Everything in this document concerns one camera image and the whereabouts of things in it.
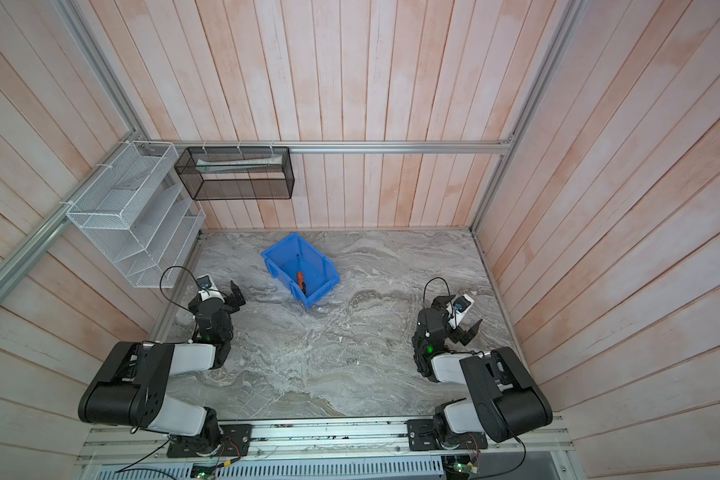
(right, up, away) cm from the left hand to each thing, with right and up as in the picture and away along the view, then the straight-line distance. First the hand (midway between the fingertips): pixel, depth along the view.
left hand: (221, 290), depth 90 cm
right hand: (+74, -4, -5) cm, 74 cm away
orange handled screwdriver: (+22, +3, +14) cm, 26 cm away
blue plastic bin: (+29, +4, +14) cm, 33 cm away
